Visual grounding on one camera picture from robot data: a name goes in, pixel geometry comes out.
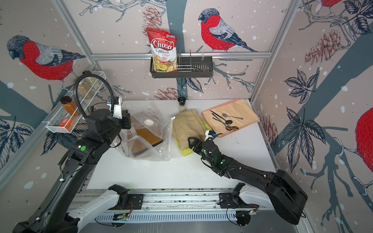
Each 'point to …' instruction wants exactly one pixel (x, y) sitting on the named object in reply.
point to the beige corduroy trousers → (187, 124)
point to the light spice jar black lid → (93, 81)
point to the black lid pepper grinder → (181, 101)
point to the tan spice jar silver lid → (85, 91)
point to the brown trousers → (141, 140)
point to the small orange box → (67, 123)
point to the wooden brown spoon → (234, 128)
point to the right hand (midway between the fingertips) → (192, 140)
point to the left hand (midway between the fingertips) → (128, 106)
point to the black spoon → (228, 122)
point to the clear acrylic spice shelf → (66, 117)
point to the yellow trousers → (207, 127)
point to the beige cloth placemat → (230, 116)
